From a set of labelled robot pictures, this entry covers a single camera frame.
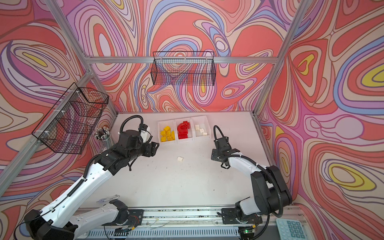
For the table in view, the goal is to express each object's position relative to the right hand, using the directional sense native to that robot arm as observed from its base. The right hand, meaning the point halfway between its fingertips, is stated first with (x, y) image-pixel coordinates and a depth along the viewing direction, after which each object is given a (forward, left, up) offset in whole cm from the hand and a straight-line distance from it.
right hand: (222, 158), depth 92 cm
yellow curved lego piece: (+18, +34, +1) cm, 38 cm away
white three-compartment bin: (+16, +18, +4) cm, 24 cm away
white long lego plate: (+20, +10, 0) cm, 22 cm away
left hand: (0, +38, +21) cm, 44 cm away
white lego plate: (+23, +12, -1) cm, 26 cm away
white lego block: (+26, +15, +1) cm, 30 cm away
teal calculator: (-37, -26, -1) cm, 46 cm away
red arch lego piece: (+22, +25, +3) cm, 34 cm away
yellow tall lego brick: (+25, +37, +1) cm, 44 cm away
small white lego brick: (+1, +27, -1) cm, 27 cm away
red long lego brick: (+18, +25, +2) cm, 31 cm away
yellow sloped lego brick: (+21, +39, +1) cm, 45 cm away
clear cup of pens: (+10, +71, +15) cm, 73 cm away
